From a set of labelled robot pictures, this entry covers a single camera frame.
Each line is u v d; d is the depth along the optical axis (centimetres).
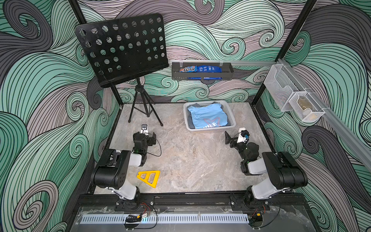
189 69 91
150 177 82
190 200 75
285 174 44
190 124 97
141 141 72
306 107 66
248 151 70
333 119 59
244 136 73
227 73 95
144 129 80
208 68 91
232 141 81
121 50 66
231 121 98
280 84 80
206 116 103
